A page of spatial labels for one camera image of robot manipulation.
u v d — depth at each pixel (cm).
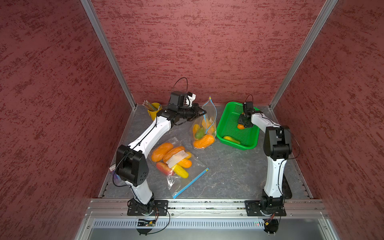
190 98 76
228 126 107
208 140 90
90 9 71
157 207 74
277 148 59
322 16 74
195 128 101
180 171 82
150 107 103
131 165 45
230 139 96
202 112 77
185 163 83
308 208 76
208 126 94
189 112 70
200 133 91
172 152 86
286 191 77
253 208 74
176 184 76
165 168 83
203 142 92
